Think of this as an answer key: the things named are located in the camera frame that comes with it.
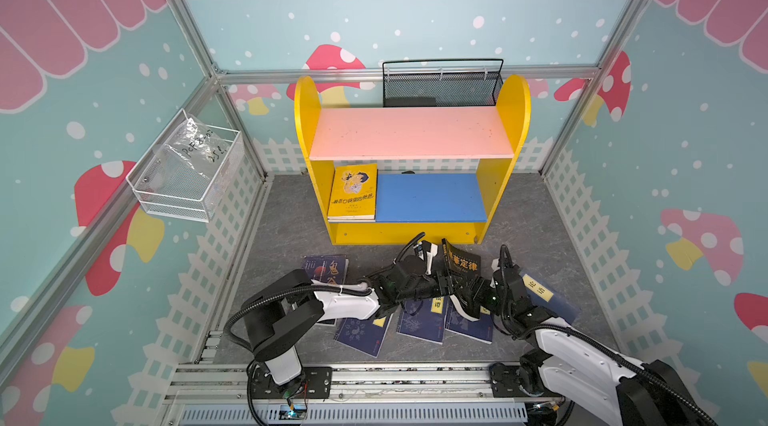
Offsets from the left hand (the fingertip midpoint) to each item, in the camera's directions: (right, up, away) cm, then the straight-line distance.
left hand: (460, 288), depth 79 cm
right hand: (+3, -2, +9) cm, 10 cm away
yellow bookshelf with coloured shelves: (-10, +21, +12) cm, 26 cm away
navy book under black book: (+7, -13, +4) cm, 15 cm away
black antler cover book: (+3, +4, +13) cm, 14 cm away
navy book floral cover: (-9, -11, +6) cm, 15 cm away
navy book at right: (+27, -5, +8) cm, 29 cm away
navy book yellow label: (-26, -14, +3) cm, 29 cm away
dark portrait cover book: (-37, +2, +13) cm, 39 cm away
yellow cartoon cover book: (-30, +25, +13) cm, 41 cm away
